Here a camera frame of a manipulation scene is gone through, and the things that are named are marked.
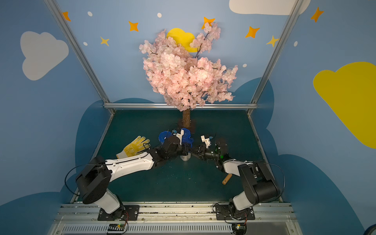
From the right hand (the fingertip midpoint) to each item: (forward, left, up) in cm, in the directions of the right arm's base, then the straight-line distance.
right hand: (191, 150), depth 83 cm
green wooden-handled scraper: (-12, -21, -12) cm, 27 cm away
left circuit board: (-38, +36, -16) cm, 55 cm away
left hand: (+3, 0, +2) cm, 3 cm away
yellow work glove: (+9, +38, -13) cm, 41 cm away
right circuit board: (-34, -26, -17) cm, 47 cm away
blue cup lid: (+8, +4, 0) cm, 9 cm away
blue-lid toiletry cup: (0, +4, -10) cm, 11 cm away
